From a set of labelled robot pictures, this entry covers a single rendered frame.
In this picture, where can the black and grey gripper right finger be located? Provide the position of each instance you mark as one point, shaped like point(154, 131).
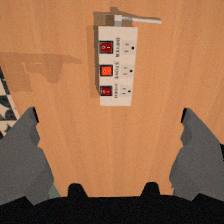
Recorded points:
point(197, 173)

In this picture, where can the white power strip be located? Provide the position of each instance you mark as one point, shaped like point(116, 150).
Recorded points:
point(117, 53)

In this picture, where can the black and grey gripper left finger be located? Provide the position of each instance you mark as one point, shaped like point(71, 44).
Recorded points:
point(25, 174)

